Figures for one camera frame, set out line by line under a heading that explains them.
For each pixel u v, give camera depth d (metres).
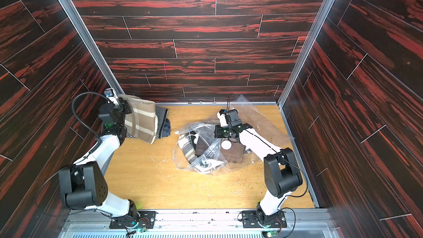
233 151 0.87
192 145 0.93
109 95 0.68
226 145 0.86
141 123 0.91
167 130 1.03
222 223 0.73
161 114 1.07
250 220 0.73
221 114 0.81
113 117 0.64
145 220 0.73
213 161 0.83
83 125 0.66
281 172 0.46
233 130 0.68
